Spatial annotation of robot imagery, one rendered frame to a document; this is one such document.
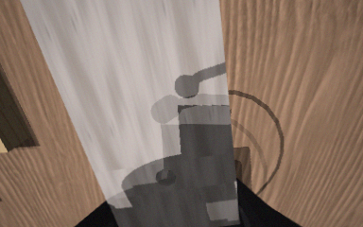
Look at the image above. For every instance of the light wooden plank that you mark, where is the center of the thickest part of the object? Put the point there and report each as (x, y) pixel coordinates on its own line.
(13, 129)

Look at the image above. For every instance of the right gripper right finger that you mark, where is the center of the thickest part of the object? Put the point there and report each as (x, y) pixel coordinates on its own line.
(254, 212)

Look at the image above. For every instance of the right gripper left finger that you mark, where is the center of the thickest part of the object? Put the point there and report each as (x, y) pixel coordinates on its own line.
(102, 216)

